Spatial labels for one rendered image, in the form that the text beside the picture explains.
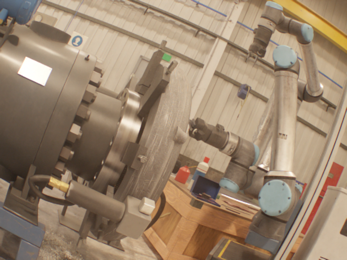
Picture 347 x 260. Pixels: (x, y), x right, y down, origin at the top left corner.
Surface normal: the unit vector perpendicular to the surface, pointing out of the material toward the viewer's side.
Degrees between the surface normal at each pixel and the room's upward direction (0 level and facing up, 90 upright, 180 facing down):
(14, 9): 124
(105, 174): 112
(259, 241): 90
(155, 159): 82
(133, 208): 23
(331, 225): 90
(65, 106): 76
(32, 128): 100
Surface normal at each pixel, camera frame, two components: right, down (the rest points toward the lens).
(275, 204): -0.37, -0.09
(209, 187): 0.33, -0.05
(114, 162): 0.18, 0.25
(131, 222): 0.07, 0.45
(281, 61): -0.35, -0.30
